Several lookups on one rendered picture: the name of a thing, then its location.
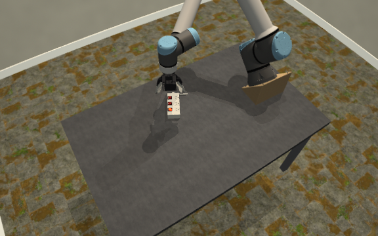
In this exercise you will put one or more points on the white power strip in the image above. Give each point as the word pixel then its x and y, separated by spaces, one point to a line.
pixel 173 106

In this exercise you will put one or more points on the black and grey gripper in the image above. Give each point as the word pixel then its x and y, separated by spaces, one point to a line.
pixel 170 82

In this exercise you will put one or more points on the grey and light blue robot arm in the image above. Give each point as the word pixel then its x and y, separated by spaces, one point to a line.
pixel 269 45

